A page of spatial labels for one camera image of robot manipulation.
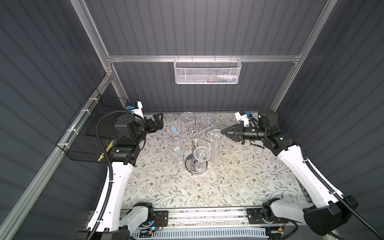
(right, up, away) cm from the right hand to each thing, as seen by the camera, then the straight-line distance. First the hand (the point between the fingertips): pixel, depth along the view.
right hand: (223, 134), depth 65 cm
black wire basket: (-65, -3, +2) cm, 65 cm away
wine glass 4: (-21, +2, +3) cm, 22 cm away
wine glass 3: (-20, -15, +9) cm, 27 cm away
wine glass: (-3, -1, +1) cm, 3 cm away
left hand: (-31, +9, +3) cm, 33 cm away
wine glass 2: (-10, -9, -3) cm, 13 cm away
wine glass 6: (-6, +6, +6) cm, 11 cm away
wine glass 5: (-16, +8, +7) cm, 20 cm away
